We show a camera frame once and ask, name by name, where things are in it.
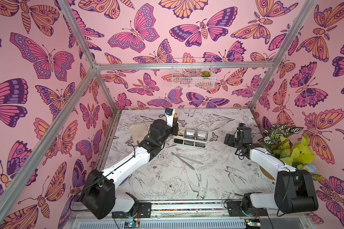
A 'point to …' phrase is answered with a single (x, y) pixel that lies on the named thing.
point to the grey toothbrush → (182, 161)
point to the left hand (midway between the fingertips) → (178, 117)
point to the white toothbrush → (191, 160)
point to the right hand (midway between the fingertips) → (233, 137)
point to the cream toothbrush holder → (191, 137)
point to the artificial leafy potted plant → (280, 140)
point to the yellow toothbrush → (175, 115)
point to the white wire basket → (193, 73)
